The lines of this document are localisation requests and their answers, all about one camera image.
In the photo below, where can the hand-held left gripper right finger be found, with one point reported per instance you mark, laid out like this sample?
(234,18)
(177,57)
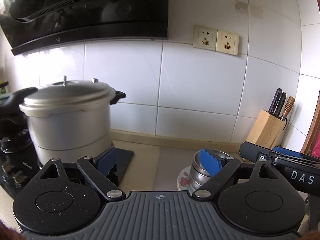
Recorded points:
(212,162)

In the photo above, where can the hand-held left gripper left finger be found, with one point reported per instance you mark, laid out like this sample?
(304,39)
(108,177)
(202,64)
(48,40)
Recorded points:
(106,161)

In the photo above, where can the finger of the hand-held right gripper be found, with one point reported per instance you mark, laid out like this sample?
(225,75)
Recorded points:
(287,150)
(250,152)

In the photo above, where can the white floral plate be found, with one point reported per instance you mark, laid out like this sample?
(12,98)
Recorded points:
(183,180)

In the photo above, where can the black glass gas stove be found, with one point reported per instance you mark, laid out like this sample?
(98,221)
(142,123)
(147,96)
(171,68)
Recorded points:
(123,160)

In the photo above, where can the wooden knife block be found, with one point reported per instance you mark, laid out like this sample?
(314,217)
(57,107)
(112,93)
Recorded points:
(265,132)

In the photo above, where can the aluminium pressure cooker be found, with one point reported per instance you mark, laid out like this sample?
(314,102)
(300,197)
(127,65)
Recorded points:
(67,120)

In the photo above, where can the black wok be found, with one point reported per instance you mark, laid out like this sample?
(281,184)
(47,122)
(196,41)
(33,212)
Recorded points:
(12,112)

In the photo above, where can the green container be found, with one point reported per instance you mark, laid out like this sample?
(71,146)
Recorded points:
(3,90)

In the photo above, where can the black range hood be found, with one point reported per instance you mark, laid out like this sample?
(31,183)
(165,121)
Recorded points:
(87,5)

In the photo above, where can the cream wall socket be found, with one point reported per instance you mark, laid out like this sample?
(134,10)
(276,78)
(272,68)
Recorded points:
(205,43)
(227,50)

